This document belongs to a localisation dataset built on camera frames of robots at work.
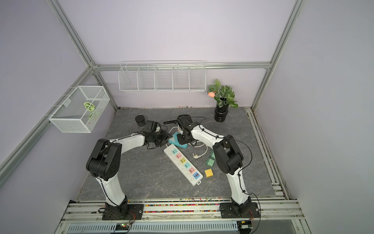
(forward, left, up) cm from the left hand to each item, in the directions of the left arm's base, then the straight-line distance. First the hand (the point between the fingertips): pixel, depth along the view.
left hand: (172, 138), depth 95 cm
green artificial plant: (+14, -34, +23) cm, 43 cm away
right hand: (-1, -6, -1) cm, 7 cm away
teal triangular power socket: (0, -1, -2) cm, 3 cm away
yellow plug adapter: (-23, -22, -4) cm, 32 cm away
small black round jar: (+19, +24, -3) cm, 31 cm away
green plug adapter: (-17, -23, -4) cm, 29 cm away
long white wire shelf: (+36, +4, +23) cm, 43 cm away
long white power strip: (-23, -11, -3) cm, 26 cm away
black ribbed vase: (+17, -36, +3) cm, 40 cm away
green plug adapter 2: (-13, -26, -4) cm, 29 cm away
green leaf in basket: (+8, +42, +25) cm, 49 cm away
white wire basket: (+10, +50, +21) cm, 55 cm away
